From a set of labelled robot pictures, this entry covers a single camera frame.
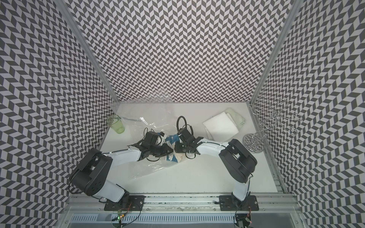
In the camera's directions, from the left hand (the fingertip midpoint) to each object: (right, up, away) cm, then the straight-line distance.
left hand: (173, 152), depth 88 cm
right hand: (+2, 0, +1) cm, 2 cm away
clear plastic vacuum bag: (-29, +21, +13) cm, 39 cm away
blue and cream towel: (-2, +7, +3) cm, 8 cm away
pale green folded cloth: (+46, +20, +15) cm, 52 cm away
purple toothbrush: (-33, +21, +14) cm, 41 cm away
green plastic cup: (-36, +19, +1) cm, 41 cm away
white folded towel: (+32, +15, +8) cm, 36 cm away
